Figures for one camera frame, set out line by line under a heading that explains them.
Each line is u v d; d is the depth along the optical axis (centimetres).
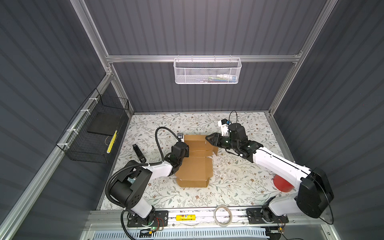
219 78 91
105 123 77
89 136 72
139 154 96
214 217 73
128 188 45
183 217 72
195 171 96
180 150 70
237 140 62
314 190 41
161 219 72
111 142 71
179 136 79
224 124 73
